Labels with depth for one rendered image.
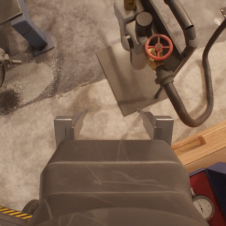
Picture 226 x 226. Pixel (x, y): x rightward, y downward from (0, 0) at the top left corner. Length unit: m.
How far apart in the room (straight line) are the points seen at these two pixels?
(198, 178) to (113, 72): 0.71
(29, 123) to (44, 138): 0.13
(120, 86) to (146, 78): 0.16
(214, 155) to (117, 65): 0.70
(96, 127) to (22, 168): 0.50
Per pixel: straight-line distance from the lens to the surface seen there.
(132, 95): 0.93
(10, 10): 1.06
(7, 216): 0.81
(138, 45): 0.52
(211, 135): 0.67
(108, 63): 1.00
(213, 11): 1.27
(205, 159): 0.48
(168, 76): 0.49
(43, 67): 1.12
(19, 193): 1.16
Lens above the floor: 0.91
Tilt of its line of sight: 81 degrees down
